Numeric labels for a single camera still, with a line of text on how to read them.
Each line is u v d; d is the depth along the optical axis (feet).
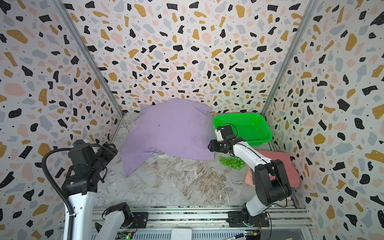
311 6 2.33
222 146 2.51
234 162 2.96
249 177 2.82
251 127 3.66
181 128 3.55
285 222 2.46
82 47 2.68
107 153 2.01
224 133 2.38
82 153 1.57
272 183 1.48
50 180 1.38
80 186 1.44
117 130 3.80
